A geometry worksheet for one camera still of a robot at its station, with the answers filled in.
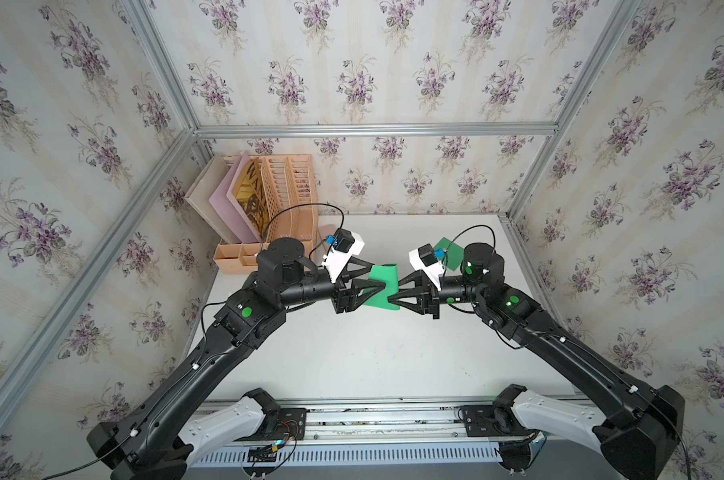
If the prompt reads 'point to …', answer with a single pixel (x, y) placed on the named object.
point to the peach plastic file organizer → (289, 190)
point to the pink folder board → (224, 208)
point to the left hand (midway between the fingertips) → (380, 280)
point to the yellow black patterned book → (249, 195)
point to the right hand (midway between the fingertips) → (395, 294)
